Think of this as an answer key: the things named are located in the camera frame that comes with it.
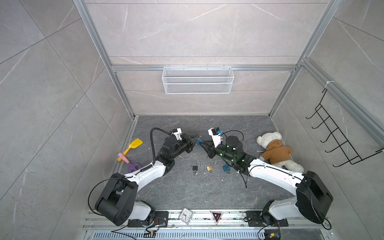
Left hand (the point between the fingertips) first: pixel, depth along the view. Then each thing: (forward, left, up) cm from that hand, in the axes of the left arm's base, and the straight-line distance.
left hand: (200, 131), depth 76 cm
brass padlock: (-8, -6, -27) cm, 29 cm away
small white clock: (-34, +9, -24) cm, 43 cm away
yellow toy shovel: (+11, +44, -26) cm, 52 cm away
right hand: (-3, 0, -4) cm, 5 cm away
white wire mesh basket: (+42, -1, +4) cm, 42 cm away
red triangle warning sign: (-35, -7, -26) cm, 44 cm away
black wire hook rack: (-14, -60, +5) cm, 62 cm away
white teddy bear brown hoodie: (-4, -48, -20) cm, 52 cm away
